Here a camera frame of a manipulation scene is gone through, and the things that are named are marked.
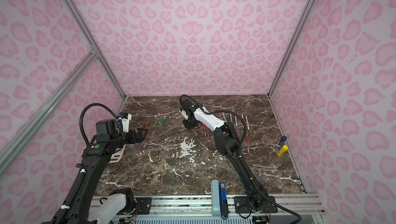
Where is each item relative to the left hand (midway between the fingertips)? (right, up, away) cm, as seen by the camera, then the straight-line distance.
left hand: (138, 128), depth 78 cm
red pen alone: (+60, -10, +17) cm, 63 cm away
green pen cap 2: (+5, +1, +26) cm, 26 cm away
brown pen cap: (-7, -1, +25) cm, 26 cm away
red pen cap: (-4, -11, +16) cm, 20 cm away
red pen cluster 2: (+28, -6, +20) cm, 35 cm away
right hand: (+24, 0, +23) cm, 33 cm away
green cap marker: (+52, +4, +29) cm, 59 cm away
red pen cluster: (+34, -5, +21) cm, 40 cm away
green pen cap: (+2, +1, +26) cm, 26 cm away
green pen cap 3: (+7, +2, +28) cm, 29 cm away
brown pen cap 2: (-4, +1, +26) cm, 26 cm away
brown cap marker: (+60, +5, +29) cm, 66 cm away
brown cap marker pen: (+62, 0, +25) cm, 67 cm away
